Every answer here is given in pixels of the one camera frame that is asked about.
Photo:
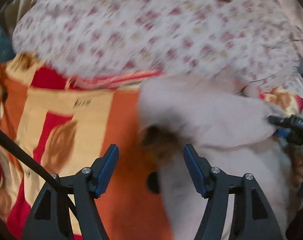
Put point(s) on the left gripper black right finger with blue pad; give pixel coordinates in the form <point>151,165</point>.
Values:
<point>253,217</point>

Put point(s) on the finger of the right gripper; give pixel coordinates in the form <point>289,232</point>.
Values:
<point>292,122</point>
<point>292,137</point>

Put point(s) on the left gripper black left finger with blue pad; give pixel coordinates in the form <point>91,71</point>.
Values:
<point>50,218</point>

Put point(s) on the light grey garment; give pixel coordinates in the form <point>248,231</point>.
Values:
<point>230,130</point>

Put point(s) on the person's right hand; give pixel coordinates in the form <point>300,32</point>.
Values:
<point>297,169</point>

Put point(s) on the orange red patterned blanket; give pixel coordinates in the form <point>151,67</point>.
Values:
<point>65,128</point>

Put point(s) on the floral white bed sheet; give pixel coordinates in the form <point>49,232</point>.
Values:
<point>253,39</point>

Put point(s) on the beige cloth at left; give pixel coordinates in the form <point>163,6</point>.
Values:
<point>12,12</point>

